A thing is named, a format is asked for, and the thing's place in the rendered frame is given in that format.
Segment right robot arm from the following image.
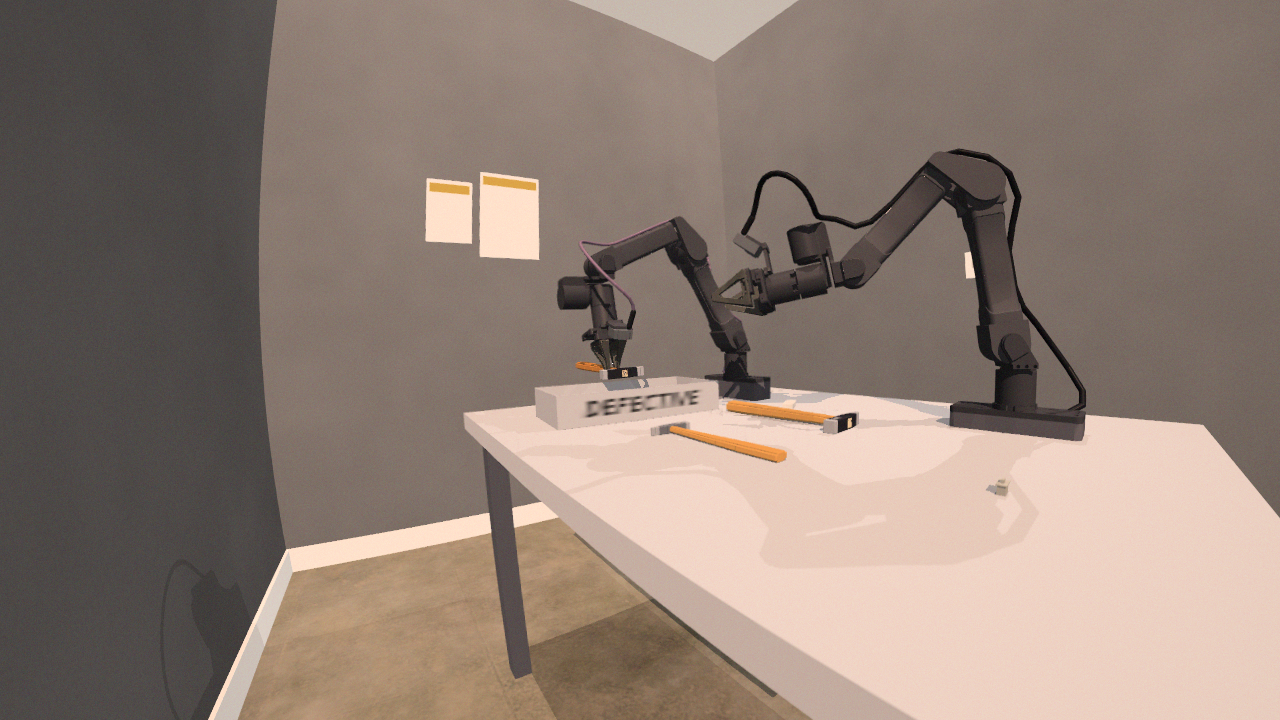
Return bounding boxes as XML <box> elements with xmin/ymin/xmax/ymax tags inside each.
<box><xmin>557</xmin><ymin>217</ymin><xmax>771</xmax><ymax>383</ymax></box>

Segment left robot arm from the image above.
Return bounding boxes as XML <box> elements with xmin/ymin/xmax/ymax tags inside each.
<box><xmin>787</xmin><ymin>151</ymin><xmax>1085</xmax><ymax>424</ymax></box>

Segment black hammer with wooden handle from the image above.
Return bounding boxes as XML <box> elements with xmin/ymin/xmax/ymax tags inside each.
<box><xmin>726</xmin><ymin>401</ymin><xmax>859</xmax><ymax>434</ymax></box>

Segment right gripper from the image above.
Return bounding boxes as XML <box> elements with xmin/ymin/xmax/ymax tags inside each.
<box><xmin>582</xmin><ymin>305</ymin><xmax>628</xmax><ymax>369</ymax></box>

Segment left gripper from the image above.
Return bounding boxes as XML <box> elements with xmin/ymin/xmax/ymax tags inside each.
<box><xmin>710</xmin><ymin>234</ymin><xmax>800</xmax><ymax>316</ymax></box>

